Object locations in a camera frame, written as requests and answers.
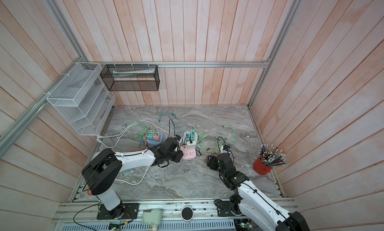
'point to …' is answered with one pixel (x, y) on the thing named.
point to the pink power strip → (189, 151)
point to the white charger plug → (191, 145)
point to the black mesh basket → (131, 77)
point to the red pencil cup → (260, 168)
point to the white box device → (153, 217)
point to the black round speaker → (187, 213)
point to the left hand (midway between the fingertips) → (179, 156)
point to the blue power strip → (154, 139)
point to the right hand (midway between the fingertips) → (212, 157)
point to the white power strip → (190, 136)
